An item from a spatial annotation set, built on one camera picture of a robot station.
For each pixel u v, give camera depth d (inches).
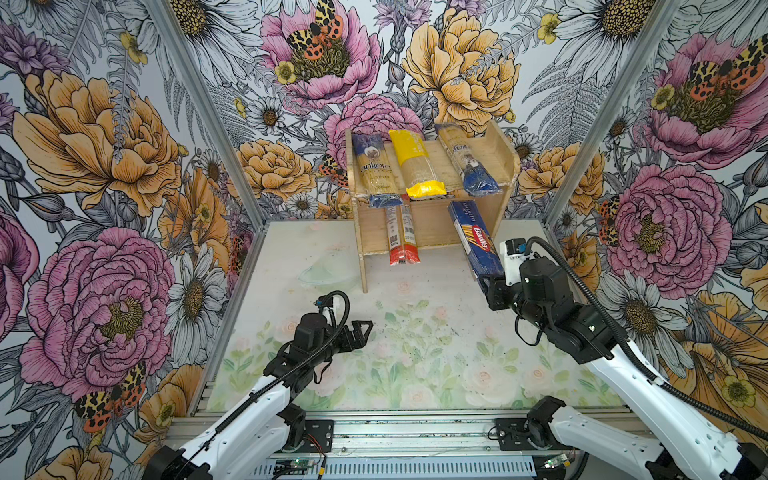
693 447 15.0
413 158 29.2
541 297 19.4
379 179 26.5
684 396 15.8
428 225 36.9
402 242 32.7
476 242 28.1
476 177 26.4
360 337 28.8
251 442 19.8
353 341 28.8
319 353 22.4
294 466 27.9
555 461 28.2
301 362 22.3
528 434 26.8
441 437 29.9
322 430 29.3
